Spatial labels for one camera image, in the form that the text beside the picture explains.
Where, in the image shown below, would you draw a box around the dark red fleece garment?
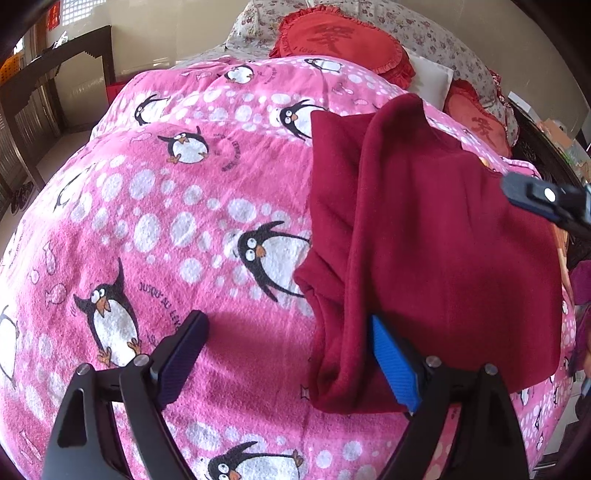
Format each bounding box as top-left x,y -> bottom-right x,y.
294,94 -> 563,414

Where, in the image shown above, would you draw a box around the dark carved wooden headboard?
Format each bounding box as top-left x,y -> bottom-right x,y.
509,100 -> 590,271

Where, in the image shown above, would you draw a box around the small red heart cushion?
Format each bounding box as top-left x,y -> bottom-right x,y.
444,79 -> 512,158

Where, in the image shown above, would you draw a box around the white square pillow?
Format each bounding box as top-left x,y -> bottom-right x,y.
407,49 -> 454,111

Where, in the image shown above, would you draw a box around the floral bedding pillow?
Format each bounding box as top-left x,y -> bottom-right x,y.
225,1 -> 519,146

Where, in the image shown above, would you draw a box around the black shoes on floor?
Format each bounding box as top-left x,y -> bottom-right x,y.
10,181 -> 35,215

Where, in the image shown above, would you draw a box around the pink penguin blanket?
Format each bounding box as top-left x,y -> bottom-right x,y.
0,55 -> 578,480

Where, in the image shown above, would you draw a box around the large red heart cushion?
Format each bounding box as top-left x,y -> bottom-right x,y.
270,5 -> 416,89

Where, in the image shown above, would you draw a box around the red box under desk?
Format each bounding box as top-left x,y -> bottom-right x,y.
105,81 -> 126,105

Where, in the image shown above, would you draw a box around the orange plastic basket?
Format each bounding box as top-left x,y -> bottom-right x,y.
0,52 -> 23,85

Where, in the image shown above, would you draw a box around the dark wooden desk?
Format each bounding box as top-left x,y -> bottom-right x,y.
1,25 -> 116,191

